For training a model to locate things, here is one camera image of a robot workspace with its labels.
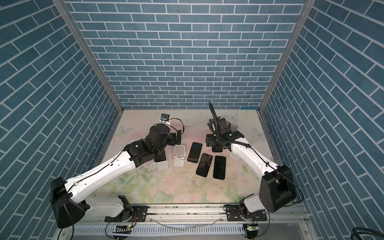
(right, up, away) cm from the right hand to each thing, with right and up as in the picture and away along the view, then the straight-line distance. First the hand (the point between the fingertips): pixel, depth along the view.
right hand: (209, 138), depth 86 cm
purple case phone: (+5, -8, +10) cm, 14 cm away
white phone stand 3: (+16, -12, +8) cm, 22 cm away
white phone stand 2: (-18, -11, +3) cm, 21 cm away
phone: (-9, -10, +11) cm, 17 cm away
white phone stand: (-28, -17, +3) cm, 33 cm away
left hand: (-19, +6, -10) cm, 22 cm away
